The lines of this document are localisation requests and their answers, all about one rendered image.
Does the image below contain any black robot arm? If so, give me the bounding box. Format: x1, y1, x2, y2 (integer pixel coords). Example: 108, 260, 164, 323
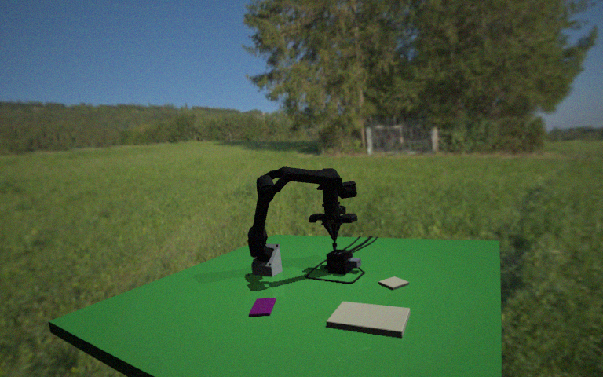
247, 166, 357, 263

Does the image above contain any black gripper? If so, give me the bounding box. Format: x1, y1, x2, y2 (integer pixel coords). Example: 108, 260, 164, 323
309, 200, 357, 240

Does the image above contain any purple flat slab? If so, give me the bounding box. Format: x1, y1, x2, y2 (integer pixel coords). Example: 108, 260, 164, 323
249, 298, 276, 317

